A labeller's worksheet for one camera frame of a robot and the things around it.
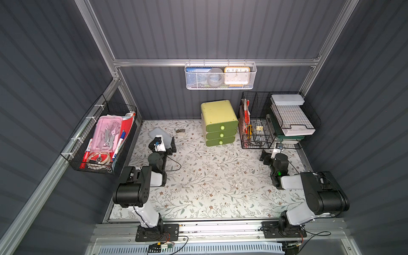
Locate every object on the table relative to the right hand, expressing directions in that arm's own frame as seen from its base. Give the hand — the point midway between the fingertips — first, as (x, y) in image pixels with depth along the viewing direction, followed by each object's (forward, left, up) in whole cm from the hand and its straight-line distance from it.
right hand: (276, 151), depth 93 cm
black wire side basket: (-18, +92, +26) cm, 97 cm away
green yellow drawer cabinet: (+11, +34, +12) cm, 37 cm away
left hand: (+2, +64, +10) cm, 64 cm away
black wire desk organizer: (+19, -3, +7) cm, 20 cm away
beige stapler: (+23, +60, -8) cm, 65 cm away
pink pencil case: (-6, +86, +24) cm, 90 cm away
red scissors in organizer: (+32, +13, 0) cm, 34 cm away
